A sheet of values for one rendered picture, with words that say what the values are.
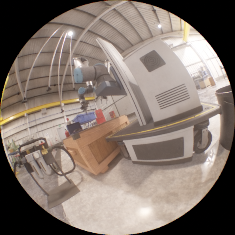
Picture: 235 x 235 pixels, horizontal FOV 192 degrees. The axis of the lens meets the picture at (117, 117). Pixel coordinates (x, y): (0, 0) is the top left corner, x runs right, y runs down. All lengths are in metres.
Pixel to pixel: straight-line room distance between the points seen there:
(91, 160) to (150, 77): 0.76
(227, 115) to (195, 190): 0.43
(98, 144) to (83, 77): 0.64
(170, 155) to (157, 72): 0.48
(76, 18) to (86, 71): 7.52
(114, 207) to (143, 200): 0.17
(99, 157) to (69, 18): 8.35
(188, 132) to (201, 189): 0.34
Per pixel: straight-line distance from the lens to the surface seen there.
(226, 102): 0.57
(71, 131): 0.81
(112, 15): 8.31
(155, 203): 0.48
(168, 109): 0.43
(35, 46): 8.92
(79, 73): 0.64
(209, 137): 0.62
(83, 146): 0.63
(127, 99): 8.95
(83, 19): 8.00
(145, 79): 0.45
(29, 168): 0.90
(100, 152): 0.74
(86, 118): 0.98
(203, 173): 0.56
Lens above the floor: 0.46
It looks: level
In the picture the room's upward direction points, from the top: 22 degrees counter-clockwise
